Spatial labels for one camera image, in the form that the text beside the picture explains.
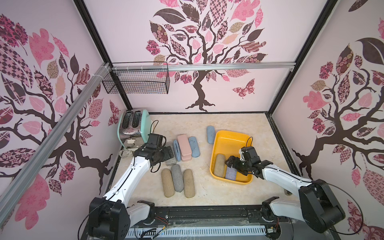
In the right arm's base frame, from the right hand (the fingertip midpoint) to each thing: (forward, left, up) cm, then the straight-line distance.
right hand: (229, 163), depth 88 cm
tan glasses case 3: (-1, +6, -1) cm, 6 cm away
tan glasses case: (-11, +37, 0) cm, 38 cm away
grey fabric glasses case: (-7, +32, 0) cm, 32 cm away
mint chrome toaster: (+18, +58, +13) cm, 62 cm away
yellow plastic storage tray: (+18, -3, -5) cm, 19 cm away
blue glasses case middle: (+12, +21, 0) cm, 25 cm away
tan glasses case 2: (-12, +25, -1) cm, 27 cm away
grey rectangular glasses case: (+2, +35, 0) cm, 35 cm away
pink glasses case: (+12, +28, +1) cm, 30 cm away
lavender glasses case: (-6, 0, -1) cm, 6 cm away
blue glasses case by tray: (+22, +9, -1) cm, 24 cm away
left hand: (0, +37, +7) cm, 38 cm away
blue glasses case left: (+8, +32, +2) cm, 33 cm away
